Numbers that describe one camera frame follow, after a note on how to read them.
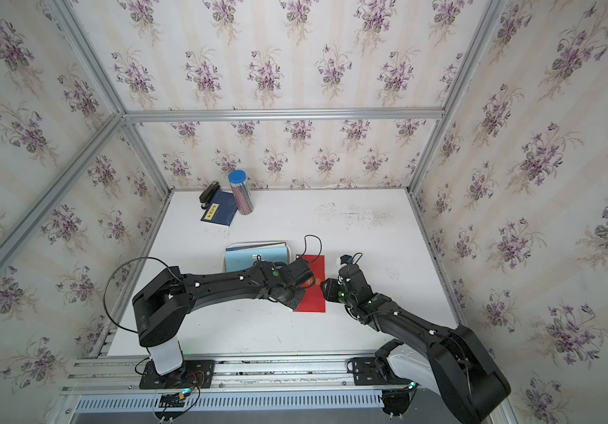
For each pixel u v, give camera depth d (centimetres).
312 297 78
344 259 78
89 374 75
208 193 114
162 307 45
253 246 93
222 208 112
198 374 72
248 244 95
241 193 102
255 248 93
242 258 91
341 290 75
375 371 73
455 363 41
